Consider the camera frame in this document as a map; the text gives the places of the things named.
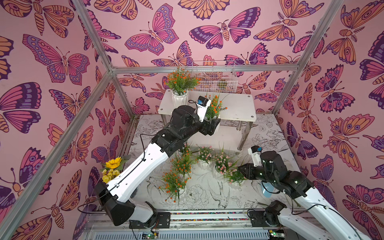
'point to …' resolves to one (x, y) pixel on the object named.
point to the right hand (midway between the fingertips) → (240, 167)
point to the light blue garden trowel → (269, 187)
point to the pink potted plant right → (224, 165)
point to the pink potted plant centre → (204, 157)
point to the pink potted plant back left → (186, 151)
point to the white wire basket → (216, 82)
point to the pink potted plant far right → (236, 179)
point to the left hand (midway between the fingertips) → (213, 114)
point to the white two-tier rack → (239, 106)
